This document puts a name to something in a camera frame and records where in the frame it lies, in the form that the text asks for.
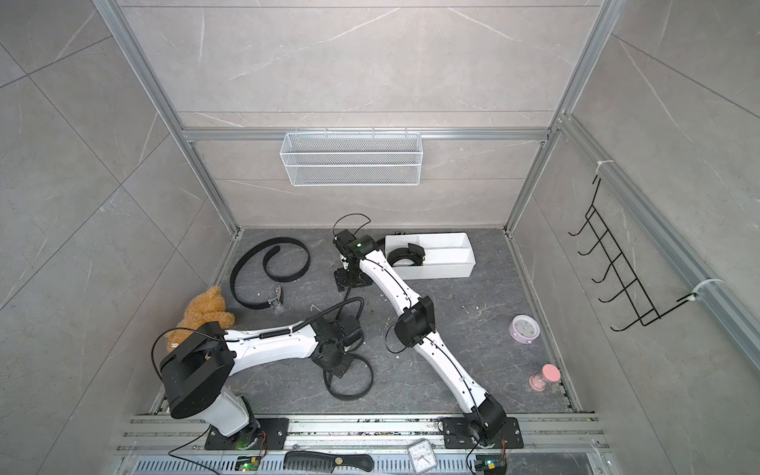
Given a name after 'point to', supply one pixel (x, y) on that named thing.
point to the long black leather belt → (414, 253)
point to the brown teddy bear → (206, 308)
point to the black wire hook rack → (632, 288)
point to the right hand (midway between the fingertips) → (351, 286)
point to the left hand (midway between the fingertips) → (344, 364)
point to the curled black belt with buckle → (276, 301)
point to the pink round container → (524, 329)
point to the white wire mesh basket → (351, 159)
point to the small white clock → (423, 456)
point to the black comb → (325, 462)
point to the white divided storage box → (447, 255)
